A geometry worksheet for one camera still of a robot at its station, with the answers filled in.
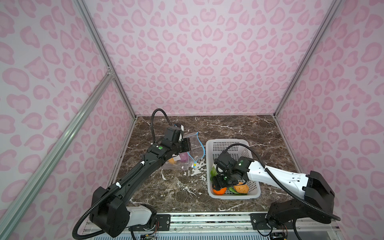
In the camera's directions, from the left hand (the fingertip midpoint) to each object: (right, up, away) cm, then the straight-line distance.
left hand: (192, 141), depth 79 cm
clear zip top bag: (+3, -9, +21) cm, 23 cm away
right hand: (+14, -23, -3) cm, 27 cm away
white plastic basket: (+14, -7, +18) cm, 24 cm away
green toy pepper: (+22, -27, +2) cm, 35 cm away
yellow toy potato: (-12, -13, +11) cm, 21 cm away
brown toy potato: (+26, -25, -1) cm, 36 cm away
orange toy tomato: (+15, -27, -1) cm, 31 cm away
